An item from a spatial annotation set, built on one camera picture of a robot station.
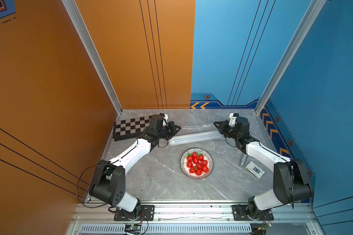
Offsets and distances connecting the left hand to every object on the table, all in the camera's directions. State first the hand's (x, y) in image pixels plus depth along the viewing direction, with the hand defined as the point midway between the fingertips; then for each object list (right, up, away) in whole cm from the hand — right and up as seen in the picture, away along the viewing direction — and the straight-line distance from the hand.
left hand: (182, 125), depth 83 cm
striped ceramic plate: (+2, -27, +3) cm, 27 cm away
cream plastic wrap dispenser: (+4, -8, +8) cm, 12 cm away
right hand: (+19, +2, +3) cm, 19 cm away
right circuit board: (+40, -48, -14) cm, 64 cm away
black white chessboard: (-38, -3, +22) cm, 44 cm away
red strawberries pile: (+8, -23, +5) cm, 25 cm away
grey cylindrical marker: (+38, -22, +7) cm, 45 cm away
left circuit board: (-24, -51, -12) cm, 57 cm away
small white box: (+44, -27, +3) cm, 51 cm away
